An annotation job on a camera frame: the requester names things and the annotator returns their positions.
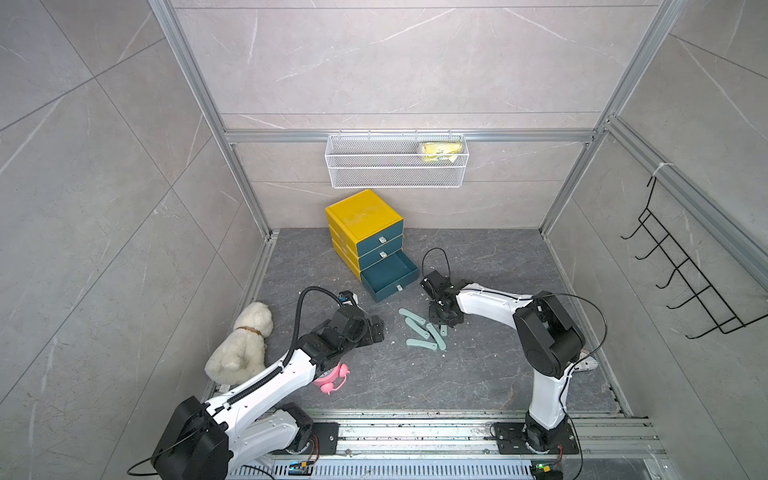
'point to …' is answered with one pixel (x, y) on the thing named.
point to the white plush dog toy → (241, 353)
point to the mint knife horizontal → (420, 343)
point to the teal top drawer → (380, 238)
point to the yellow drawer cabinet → (364, 230)
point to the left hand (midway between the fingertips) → (373, 321)
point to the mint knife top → (412, 316)
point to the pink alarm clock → (334, 380)
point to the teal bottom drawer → (389, 276)
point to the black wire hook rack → (702, 290)
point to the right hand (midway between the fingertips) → (441, 317)
